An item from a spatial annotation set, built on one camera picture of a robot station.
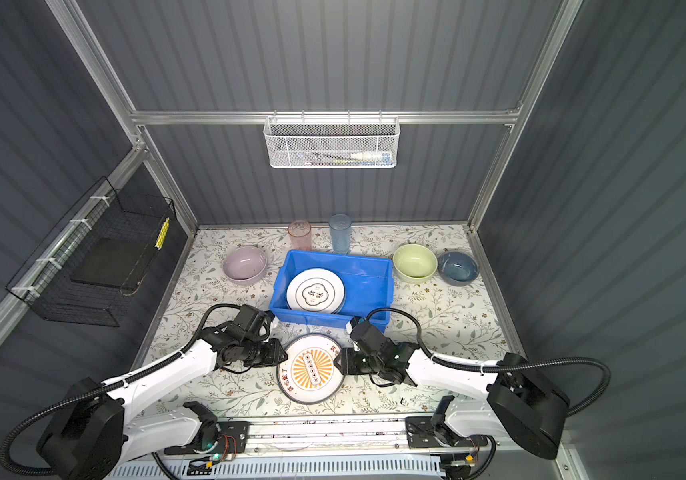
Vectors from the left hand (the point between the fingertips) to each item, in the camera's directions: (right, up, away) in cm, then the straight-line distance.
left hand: (286, 358), depth 83 cm
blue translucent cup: (+15, +40, +25) cm, 50 cm away
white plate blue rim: (+7, +17, +16) cm, 24 cm away
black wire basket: (-46, +24, -22) cm, 56 cm away
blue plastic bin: (+25, +18, +19) cm, 36 cm away
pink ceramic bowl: (-20, +25, +23) cm, 40 cm away
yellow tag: (-35, +35, -1) cm, 49 cm away
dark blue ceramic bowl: (+57, +24, +22) cm, 65 cm away
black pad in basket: (-43, +27, -8) cm, 52 cm away
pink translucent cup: (+1, +37, +19) cm, 41 cm away
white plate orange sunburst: (+7, -4, -1) cm, 8 cm away
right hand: (+15, -1, -2) cm, 16 cm away
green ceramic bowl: (+41, +26, +23) cm, 54 cm away
